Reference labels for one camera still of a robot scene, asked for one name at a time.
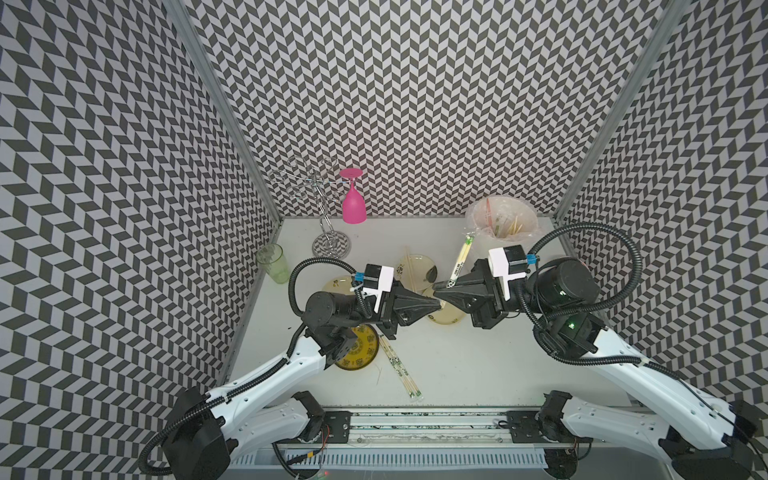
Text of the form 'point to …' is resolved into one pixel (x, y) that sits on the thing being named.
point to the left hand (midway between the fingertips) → (439, 309)
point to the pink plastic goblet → (354, 208)
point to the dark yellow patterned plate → (363, 352)
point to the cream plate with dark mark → (416, 271)
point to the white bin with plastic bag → (502, 220)
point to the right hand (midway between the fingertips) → (435, 294)
